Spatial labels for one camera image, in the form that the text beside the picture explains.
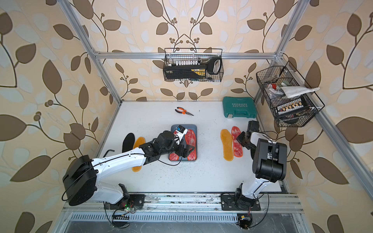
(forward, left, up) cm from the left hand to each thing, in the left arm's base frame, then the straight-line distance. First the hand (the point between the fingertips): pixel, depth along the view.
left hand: (190, 145), depth 78 cm
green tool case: (+39, -38, -11) cm, 55 cm away
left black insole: (+10, +42, -16) cm, 46 cm away
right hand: (+11, -34, -14) cm, 39 cm away
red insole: (+11, 0, -15) cm, 19 cm away
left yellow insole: (+10, +35, -15) cm, 40 cm away
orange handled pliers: (+36, +5, -14) cm, 39 cm away
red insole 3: (+6, -31, -14) cm, 35 cm away
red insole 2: (-1, +10, -14) cm, 17 cm away
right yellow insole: (+7, -25, -15) cm, 30 cm away
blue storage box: (+22, -2, -14) cm, 26 cm away
